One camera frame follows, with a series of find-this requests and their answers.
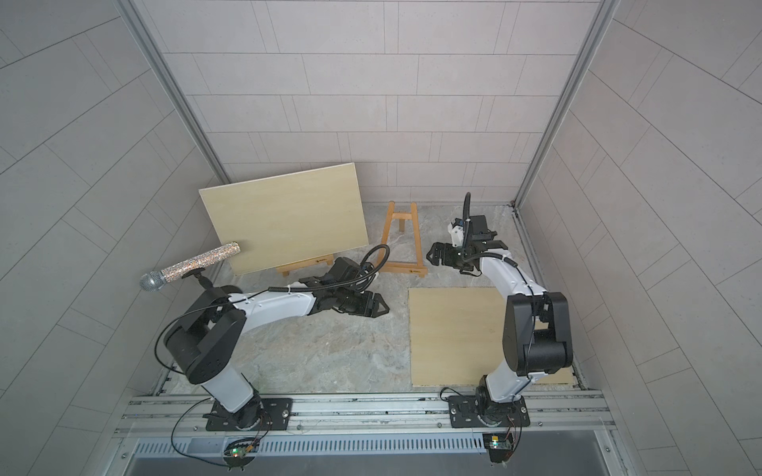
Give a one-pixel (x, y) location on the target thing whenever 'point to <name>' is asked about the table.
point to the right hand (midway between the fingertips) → (440, 254)
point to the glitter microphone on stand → (153, 281)
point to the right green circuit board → (499, 445)
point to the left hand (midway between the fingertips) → (386, 308)
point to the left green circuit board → (240, 452)
